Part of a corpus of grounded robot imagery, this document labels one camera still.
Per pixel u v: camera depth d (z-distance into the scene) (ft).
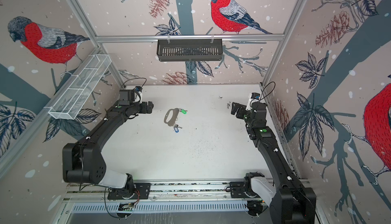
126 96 2.21
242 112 2.34
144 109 2.63
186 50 3.51
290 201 1.23
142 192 2.40
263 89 3.97
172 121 3.30
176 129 3.14
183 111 3.47
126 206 2.33
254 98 2.24
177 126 3.21
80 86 2.56
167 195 2.39
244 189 2.39
